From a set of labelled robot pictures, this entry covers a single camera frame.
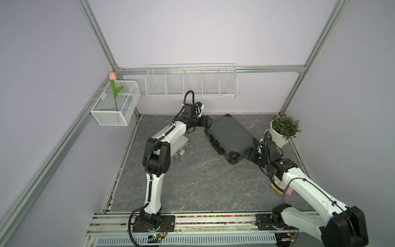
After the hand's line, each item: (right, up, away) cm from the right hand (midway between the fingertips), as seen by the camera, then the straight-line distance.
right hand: (248, 152), depth 84 cm
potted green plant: (+22, +13, +5) cm, 26 cm away
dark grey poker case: (-9, +7, +9) cm, 15 cm away
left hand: (-21, +18, +12) cm, 30 cm away
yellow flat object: (+3, -10, -26) cm, 28 cm away
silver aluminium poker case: (-41, +1, +11) cm, 43 cm away
